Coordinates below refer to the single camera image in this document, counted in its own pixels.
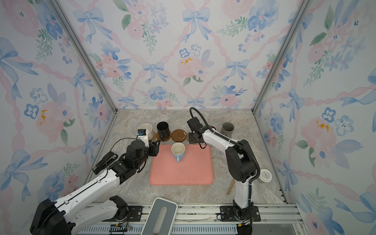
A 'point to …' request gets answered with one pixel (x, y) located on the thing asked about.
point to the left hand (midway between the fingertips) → (157, 140)
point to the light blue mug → (178, 151)
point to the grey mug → (227, 129)
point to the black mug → (164, 130)
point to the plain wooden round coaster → (169, 138)
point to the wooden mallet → (231, 186)
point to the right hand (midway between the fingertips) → (196, 137)
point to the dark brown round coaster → (178, 135)
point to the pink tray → (195, 168)
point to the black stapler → (105, 162)
